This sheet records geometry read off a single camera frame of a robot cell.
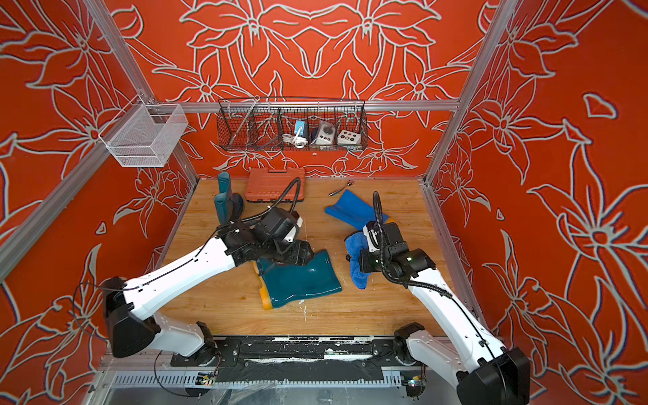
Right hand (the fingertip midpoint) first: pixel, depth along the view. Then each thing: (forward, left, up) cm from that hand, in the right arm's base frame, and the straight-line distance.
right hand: (355, 257), depth 77 cm
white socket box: (+43, +1, +15) cm, 45 cm away
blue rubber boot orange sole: (+30, -3, -14) cm, 33 cm away
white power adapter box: (+41, +10, +18) cm, 46 cm away
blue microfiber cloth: (+4, 0, +3) cm, 5 cm away
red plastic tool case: (+40, +37, -8) cm, 55 cm away
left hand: (-1, +15, +5) cm, 16 cm away
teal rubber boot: (-5, +24, -8) cm, 26 cm away
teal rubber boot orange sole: (+14, +42, +8) cm, 45 cm away
